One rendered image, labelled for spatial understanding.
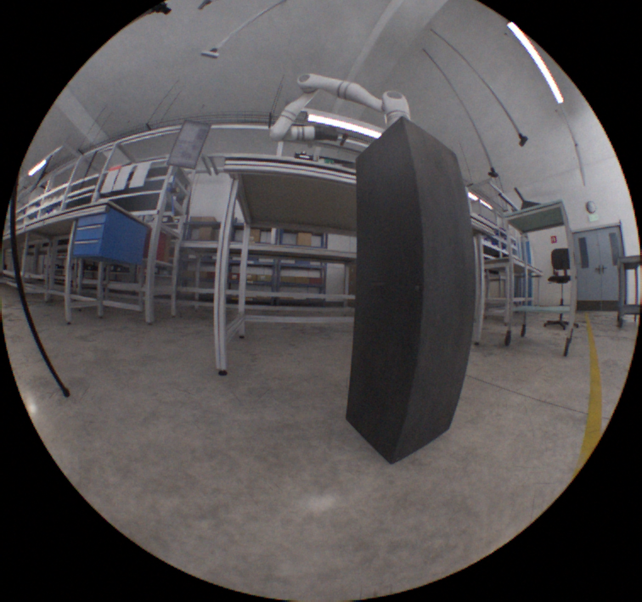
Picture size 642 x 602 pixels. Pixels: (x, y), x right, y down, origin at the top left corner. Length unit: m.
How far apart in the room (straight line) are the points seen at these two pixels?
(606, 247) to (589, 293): 1.31
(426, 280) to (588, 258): 6.71
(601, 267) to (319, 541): 6.99
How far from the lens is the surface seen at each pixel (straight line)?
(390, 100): 0.84
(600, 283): 6.94
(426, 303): 0.38
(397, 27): 3.08
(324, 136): 1.01
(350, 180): 0.97
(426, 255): 0.38
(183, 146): 2.12
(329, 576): 0.42
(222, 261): 0.90
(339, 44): 3.57
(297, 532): 0.44
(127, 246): 1.87
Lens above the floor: 0.41
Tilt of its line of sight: 3 degrees up
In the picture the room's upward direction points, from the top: 2 degrees clockwise
